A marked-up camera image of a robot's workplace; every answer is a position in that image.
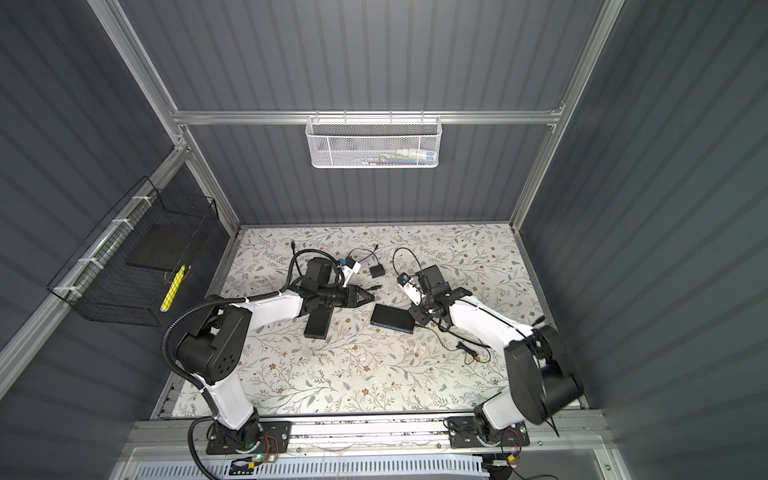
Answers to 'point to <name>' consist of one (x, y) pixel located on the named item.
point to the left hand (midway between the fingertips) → (372, 297)
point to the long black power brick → (318, 322)
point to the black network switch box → (393, 318)
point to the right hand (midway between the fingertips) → (423, 305)
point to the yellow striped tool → (173, 288)
